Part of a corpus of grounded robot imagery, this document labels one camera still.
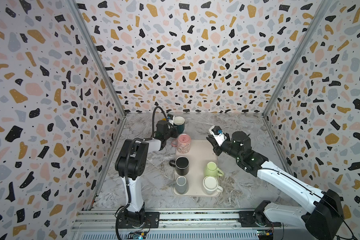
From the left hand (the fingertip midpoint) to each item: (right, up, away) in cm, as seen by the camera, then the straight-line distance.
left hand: (177, 124), depth 99 cm
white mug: (+19, -32, -21) cm, 43 cm away
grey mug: (+3, -32, -23) cm, 39 cm away
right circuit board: (+44, -54, -28) cm, 75 cm away
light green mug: (+21, -25, -18) cm, 37 cm away
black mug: (+4, -23, -16) cm, 28 cm away
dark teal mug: (+1, +2, +7) cm, 7 cm away
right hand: (+17, -5, -26) cm, 31 cm away
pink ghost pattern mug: (+4, -12, -9) cm, 15 cm away
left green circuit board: (-17, -53, -29) cm, 63 cm away
